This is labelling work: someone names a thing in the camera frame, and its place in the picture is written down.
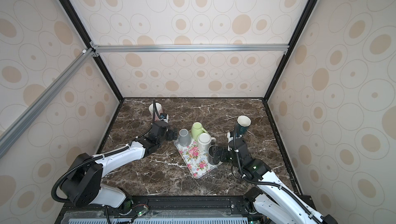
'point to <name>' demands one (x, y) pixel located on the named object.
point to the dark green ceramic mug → (243, 123)
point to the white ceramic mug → (204, 140)
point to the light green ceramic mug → (197, 129)
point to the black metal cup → (209, 155)
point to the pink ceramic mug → (159, 109)
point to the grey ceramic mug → (184, 139)
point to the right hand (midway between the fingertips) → (221, 149)
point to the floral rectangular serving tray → (195, 159)
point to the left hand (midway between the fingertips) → (176, 127)
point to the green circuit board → (143, 211)
